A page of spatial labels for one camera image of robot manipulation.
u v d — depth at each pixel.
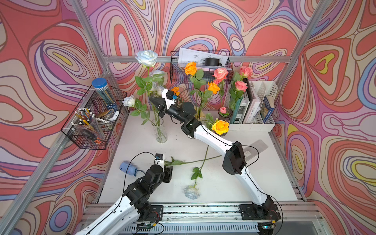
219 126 0.62
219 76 0.75
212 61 0.82
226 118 0.90
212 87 0.77
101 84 0.69
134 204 0.53
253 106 0.91
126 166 0.85
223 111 0.80
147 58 0.52
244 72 0.82
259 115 1.05
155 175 0.59
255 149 0.57
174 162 0.88
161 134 0.97
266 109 1.02
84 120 0.57
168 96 0.60
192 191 0.75
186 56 0.84
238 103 0.86
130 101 0.75
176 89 0.80
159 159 0.69
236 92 0.85
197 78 0.78
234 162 0.60
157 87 0.78
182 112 0.62
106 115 0.74
